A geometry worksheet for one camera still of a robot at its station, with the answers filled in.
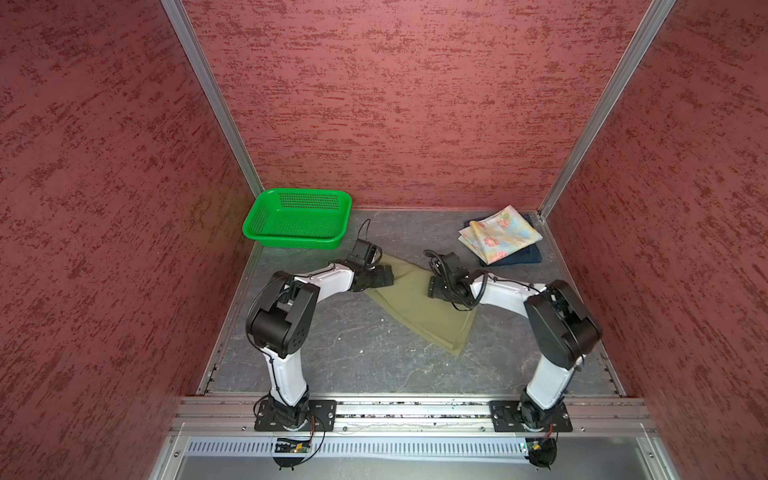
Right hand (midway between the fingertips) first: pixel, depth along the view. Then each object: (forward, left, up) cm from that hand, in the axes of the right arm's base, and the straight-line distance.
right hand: (435, 296), depth 96 cm
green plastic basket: (+36, +51, +1) cm, 62 cm away
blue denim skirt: (+14, -34, +3) cm, 37 cm away
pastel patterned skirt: (+22, -25, +5) cm, 34 cm away
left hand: (+4, +18, +1) cm, 18 cm away
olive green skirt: (-2, +9, +3) cm, 10 cm away
